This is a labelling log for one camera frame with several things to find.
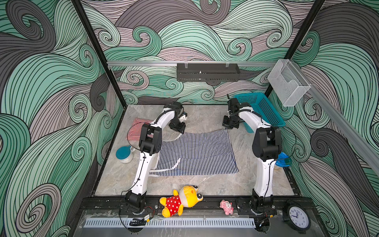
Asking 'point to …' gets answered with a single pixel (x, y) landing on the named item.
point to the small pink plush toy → (227, 207)
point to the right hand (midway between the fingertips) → (226, 126)
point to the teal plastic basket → (261, 106)
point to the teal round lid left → (123, 152)
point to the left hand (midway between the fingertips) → (180, 129)
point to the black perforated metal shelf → (208, 72)
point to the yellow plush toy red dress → (188, 197)
